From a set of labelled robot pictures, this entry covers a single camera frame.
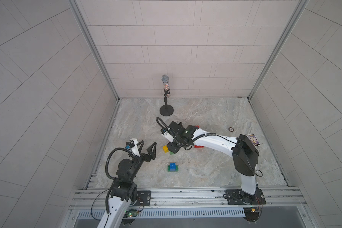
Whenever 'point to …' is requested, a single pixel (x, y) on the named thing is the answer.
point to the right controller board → (251, 213)
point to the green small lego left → (171, 153)
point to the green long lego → (176, 168)
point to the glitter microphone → (165, 79)
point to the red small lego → (197, 126)
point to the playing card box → (253, 138)
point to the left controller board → (128, 213)
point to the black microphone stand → (166, 110)
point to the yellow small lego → (165, 149)
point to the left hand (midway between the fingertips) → (152, 142)
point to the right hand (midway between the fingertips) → (170, 147)
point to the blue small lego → (173, 166)
